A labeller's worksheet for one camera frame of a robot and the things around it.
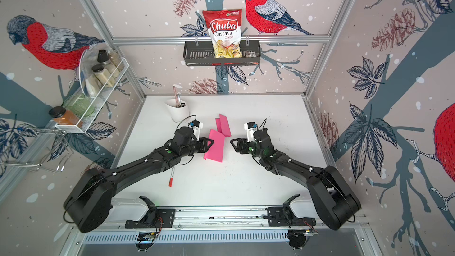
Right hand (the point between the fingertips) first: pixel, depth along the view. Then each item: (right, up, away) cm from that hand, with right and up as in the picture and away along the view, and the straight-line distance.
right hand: (234, 140), depth 85 cm
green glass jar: (-64, +18, -14) cm, 68 cm away
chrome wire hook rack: (-66, +3, -29) cm, 73 cm away
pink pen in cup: (-35, +23, +18) cm, 45 cm away
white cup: (-32, +13, +15) cm, 38 cm away
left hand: (-9, +1, -2) cm, 9 cm away
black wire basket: (-18, +46, +9) cm, 50 cm away
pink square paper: (-7, +6, +15) cm, 18 cm away
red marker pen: (-31, -19, 0) cm, 37 cm away
